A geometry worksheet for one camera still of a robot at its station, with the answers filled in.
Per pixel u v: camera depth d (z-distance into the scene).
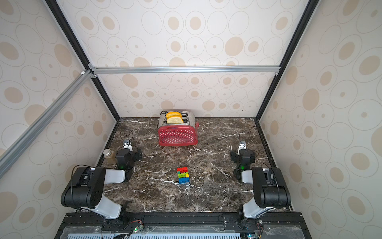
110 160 0.90
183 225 0.73
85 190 0.46
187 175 0.87
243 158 0.71
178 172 0.89
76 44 0.80
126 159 0.71
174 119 0.92
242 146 0.81
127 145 0.81
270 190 0.45
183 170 0.90
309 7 0.68
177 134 0.94
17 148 0.53
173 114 0.95
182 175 0.88
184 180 0.85
